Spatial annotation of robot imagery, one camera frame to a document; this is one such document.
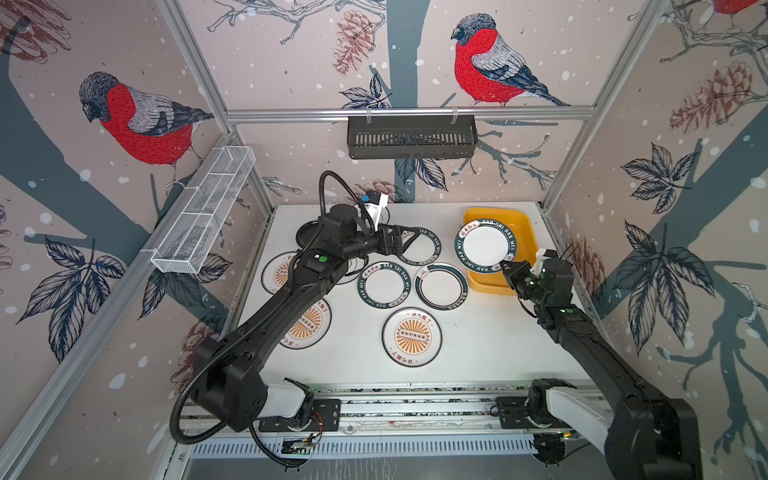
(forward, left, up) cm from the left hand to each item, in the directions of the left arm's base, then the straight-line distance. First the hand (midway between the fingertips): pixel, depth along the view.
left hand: (408, 231), depth 70 cm
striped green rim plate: (+4, -13, -33) cm, 36 cm away
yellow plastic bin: (+28, -46, -29) cm, 61 cm away
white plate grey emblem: (+12, +17, -33) cm, 39 cm away
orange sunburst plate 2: (-13, -2, -33) cm, 35 cm away
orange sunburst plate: (-11, +29, -33) cm, 45 cm away
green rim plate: (+9, -24, -17) cm, 31 cm away
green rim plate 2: (+5, +6, -33) cm, 34 cm away
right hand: (+1, -27, -16) cm, 31 cm away
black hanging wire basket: (+48, -4, -4) cm, 48 cm away
